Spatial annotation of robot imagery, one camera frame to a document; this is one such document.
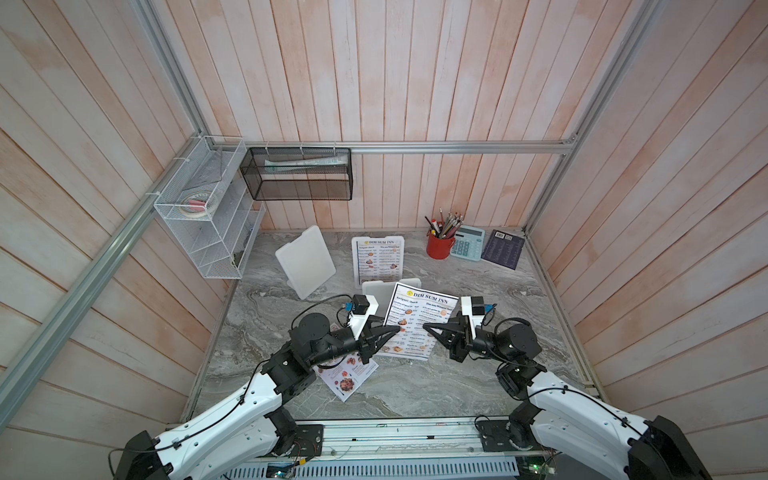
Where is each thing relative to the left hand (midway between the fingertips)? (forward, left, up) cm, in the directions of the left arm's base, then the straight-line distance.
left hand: (394, 329), depth 66 cm
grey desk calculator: (+48, -32, -23) cm, 62 cm away
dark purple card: (+46, -45, -24) cm, 69 cm away
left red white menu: (-3, +13, -25) cm, 28 cm away
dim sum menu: (+30, +4, -13) cm, 33 cm away
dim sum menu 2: (+2, -3, +6) cm, 7 cm away
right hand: (+1, -7, 0) cm, 7 cm away
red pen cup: (+43, -19, -14) cm, 49 cm away
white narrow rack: (+31, +12, -7) cm, 34 cm away
